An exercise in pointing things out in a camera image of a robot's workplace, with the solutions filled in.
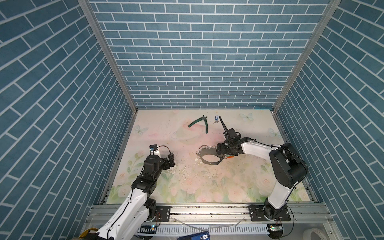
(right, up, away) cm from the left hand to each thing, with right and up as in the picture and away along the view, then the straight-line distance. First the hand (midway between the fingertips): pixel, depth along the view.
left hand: (167, 154), depth 84 cm
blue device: (+20, -32, -19) cm, 42 cm away
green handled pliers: (+21, +22, +31) cm, 43 cm away
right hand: (+32, +1, +12) cm, 34 cm away
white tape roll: (+69, -34, -16) cm, 78 cm away
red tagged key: (+38, -3, +9) cm, 39 cm away
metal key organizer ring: (+25, 0, +14) cm, 28 cm away
